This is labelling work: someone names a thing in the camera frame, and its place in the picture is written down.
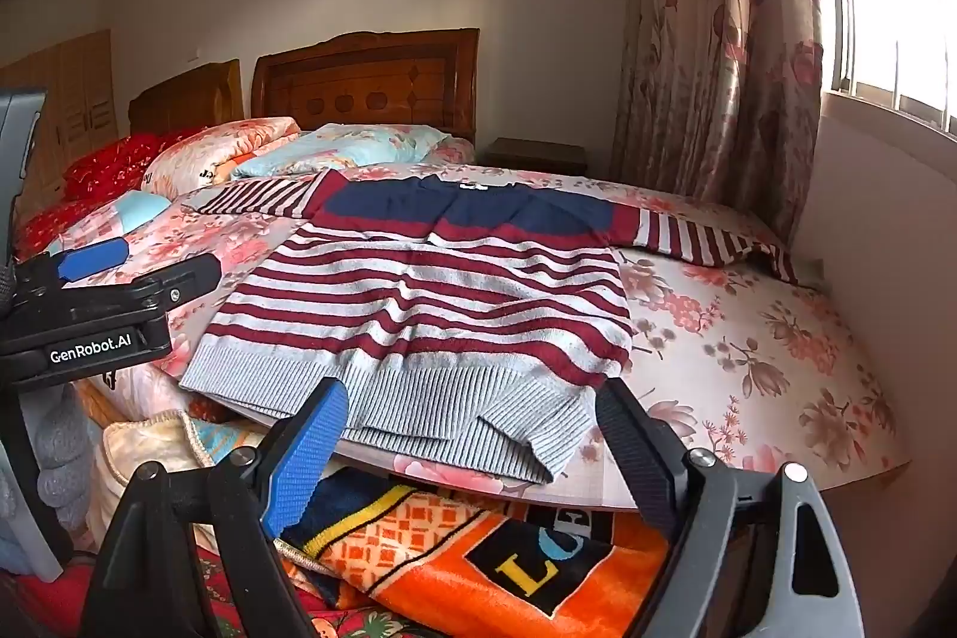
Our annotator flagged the wooden wardrobe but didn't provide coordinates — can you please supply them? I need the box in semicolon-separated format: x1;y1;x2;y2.
0;29;119;222

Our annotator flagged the red white striped sweater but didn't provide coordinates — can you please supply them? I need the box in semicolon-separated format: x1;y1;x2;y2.
178;169;801;486

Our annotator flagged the person's left hand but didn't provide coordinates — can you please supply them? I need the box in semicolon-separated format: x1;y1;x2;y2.
21;382;85;583

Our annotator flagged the small wooden headboard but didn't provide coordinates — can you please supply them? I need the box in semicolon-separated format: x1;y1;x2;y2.
129;59;245;138

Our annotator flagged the pink floral bed sheet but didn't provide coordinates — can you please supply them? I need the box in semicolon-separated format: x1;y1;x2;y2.
45;160;913;514

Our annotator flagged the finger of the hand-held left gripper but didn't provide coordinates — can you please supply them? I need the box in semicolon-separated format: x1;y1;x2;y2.
112;253;223;319
54;236;130;282

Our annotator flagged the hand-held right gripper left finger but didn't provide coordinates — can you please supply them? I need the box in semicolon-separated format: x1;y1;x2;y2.
78;376;352;638

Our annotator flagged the orange printed blanket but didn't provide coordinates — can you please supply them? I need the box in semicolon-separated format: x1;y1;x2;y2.
280;466;674;638

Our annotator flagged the light blue floral pillow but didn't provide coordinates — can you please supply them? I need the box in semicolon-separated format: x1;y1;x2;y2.
230;122;451;182

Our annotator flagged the red patterned quilt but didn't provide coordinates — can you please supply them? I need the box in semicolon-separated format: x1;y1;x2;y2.
15;128;206;260

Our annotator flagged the large carved wooden headboard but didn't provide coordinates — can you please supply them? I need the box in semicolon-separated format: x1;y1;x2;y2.
250;28;480;147

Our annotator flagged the floral curtain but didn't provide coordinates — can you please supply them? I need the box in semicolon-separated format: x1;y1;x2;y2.
609;0;827;245

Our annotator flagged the red floral cloth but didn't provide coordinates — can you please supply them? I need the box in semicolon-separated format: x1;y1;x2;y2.
0;544;427;638

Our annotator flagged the dark wooden nightstand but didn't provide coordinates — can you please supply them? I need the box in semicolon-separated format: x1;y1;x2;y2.
478;137;592;177

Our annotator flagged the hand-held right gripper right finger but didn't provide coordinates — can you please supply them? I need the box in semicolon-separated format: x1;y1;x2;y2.
594;376;879;638

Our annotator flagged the beige fleece blanket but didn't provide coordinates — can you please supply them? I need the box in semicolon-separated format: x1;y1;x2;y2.
86;410;264;557

